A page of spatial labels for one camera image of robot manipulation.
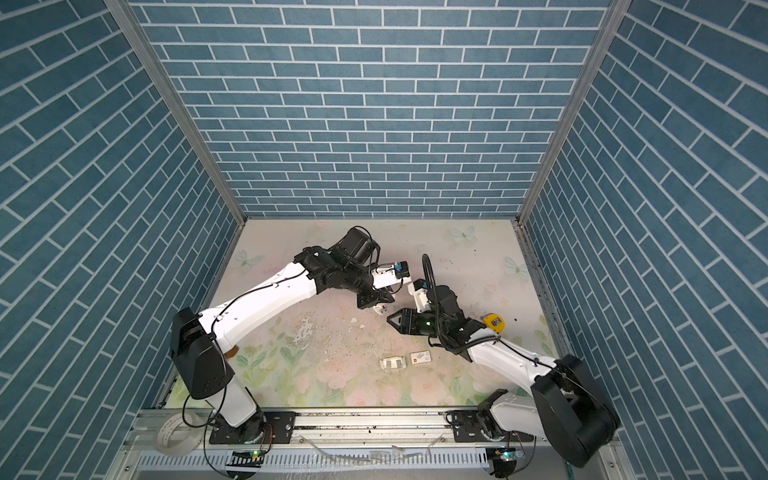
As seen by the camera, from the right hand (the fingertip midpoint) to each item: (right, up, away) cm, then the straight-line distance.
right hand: (389, 318), depth 82 cm
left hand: (+1, +8, -5) cm, 9 cm away
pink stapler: (-2, +3, -3) cm, 5 cm away
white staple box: (+9, -12, +3) cm, 15 cm away
